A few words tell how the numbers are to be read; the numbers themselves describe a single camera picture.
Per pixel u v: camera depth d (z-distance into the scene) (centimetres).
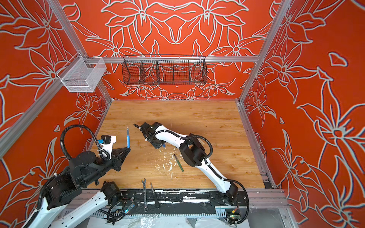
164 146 91
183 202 73
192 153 59
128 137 61
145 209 70
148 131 71
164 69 98
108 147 53
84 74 93
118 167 53
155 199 73
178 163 85
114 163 53
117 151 57
